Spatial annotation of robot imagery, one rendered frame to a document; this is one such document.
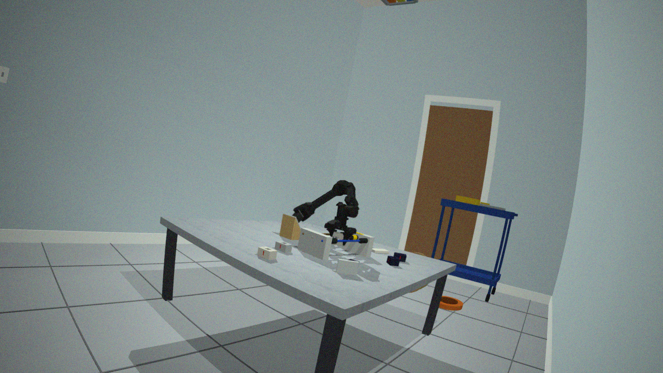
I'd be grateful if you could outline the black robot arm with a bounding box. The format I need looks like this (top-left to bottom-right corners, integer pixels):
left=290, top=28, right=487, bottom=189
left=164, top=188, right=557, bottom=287
left=293, top=180, right=359, bottom=229

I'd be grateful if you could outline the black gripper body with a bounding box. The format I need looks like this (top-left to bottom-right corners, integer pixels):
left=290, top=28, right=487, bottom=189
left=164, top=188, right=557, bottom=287
left=324, top=215, right=357, bottom=234

